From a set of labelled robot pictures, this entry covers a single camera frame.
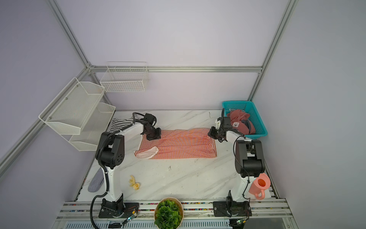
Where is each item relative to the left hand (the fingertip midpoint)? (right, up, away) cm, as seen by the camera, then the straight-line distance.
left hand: (159, 137), depth 100 cm
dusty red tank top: (+59, +13, +6) cm, 61 cm away
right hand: (+34, +4, -2) cm, 35 cm away
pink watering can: (+57, -21, -28) cm, 67 cm away
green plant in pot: (+11, -31, -36) cm, 49 cm away
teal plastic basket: (+72, +15, +8) cm, 74 cm away
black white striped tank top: (-34, +9, +9) cm, 36 cm away
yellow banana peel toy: (-10, -25, -20) cm, 34 cm away
